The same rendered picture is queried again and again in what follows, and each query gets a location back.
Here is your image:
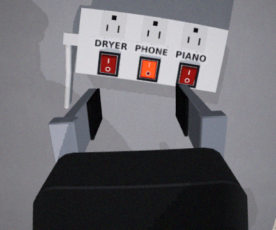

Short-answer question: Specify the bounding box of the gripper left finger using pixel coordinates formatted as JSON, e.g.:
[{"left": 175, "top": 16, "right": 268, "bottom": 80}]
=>
[{"left": 48, "top": 88, "right": 102, "bottom": 164}]

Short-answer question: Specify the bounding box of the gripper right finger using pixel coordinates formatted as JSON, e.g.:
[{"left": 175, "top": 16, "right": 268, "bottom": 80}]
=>
[{"left": 176, "top": 84, "right": 227, "bottom": 158}]

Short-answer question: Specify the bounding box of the white power strip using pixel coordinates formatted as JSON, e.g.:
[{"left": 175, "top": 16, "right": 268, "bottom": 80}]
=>
[{"left": 63, "top": 8, "right": 228, "bottom": 109}]

